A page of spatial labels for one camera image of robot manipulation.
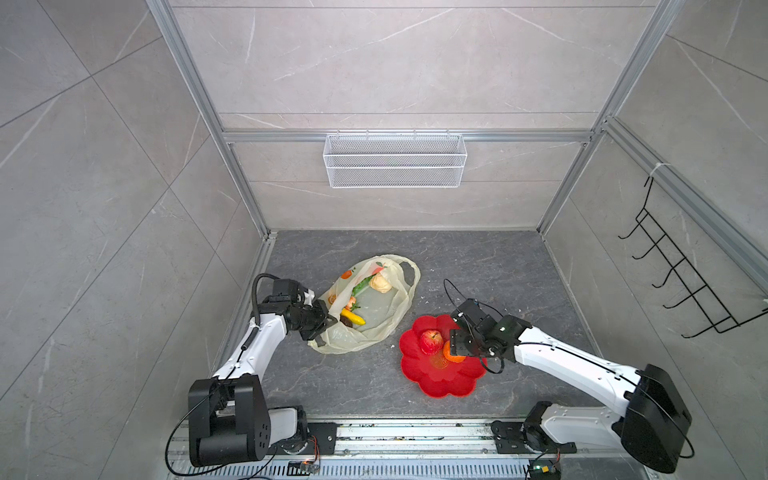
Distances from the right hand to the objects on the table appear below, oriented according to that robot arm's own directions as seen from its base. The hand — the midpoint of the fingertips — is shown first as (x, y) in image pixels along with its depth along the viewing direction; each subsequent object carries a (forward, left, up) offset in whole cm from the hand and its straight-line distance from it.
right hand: (459, 341), depth 83 cm
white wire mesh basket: (+55, +19, +23) cm, 63 cm away
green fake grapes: (+24, +28, -3) cm, 37 cm away
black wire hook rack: (-1, -47, +25) cm, 54 cm away
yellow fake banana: (+10, +31, -4) cm, 33 cm away
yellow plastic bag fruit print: (+18, +26, -6) cm, 32 cm away
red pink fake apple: (0, +8, 0) cm, 8 cm away
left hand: (+8, +35, +4) cm, 37 cm away
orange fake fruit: (-2, +2, -5) cm, 6 cm away
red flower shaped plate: (-7, +7, -7) cm, 12 cm away
